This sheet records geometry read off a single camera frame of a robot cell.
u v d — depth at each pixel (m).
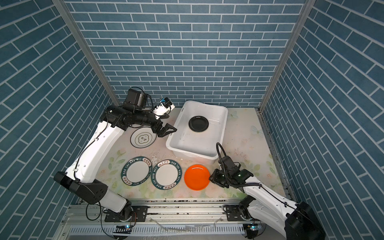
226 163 0.65
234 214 0.73
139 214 0.74
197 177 0.84
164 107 0.58
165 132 0.60
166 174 0.88
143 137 1.02
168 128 0.60
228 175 0.63
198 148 0.99
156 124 0.59
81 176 0.40
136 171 0.87
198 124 1.09
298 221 0.40
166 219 0.73
